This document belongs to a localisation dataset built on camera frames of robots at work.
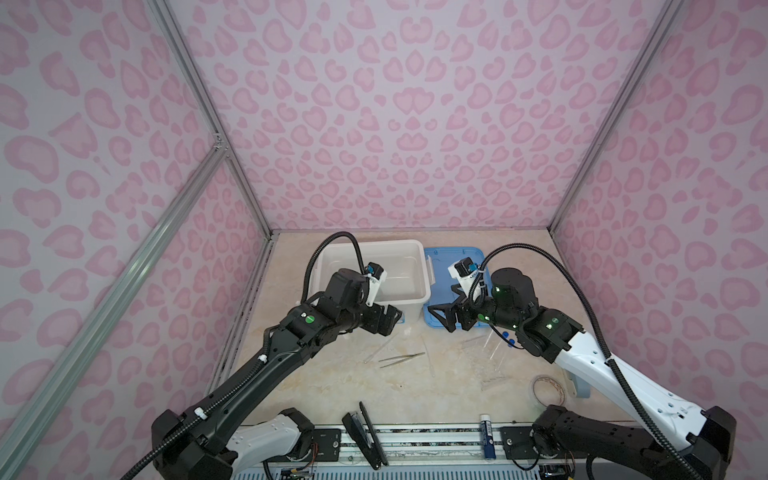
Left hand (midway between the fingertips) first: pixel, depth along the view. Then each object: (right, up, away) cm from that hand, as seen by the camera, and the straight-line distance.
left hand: (388, 304), depth 73 cm
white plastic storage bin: (+7, +7, +27) cm, 29 cm away
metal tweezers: (+4, -18, +15) cm, 24 cm away
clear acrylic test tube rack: (+28, -18, +14) cm, 37 cm away
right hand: (+13, +2, -3) cm, 14 cm away
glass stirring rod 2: (+13, -22, +12) cm, 28 cm away
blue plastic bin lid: (+14, +2, +7) cm, 16 cm away
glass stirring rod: (-6, -19, +14) cm, 25 cm away
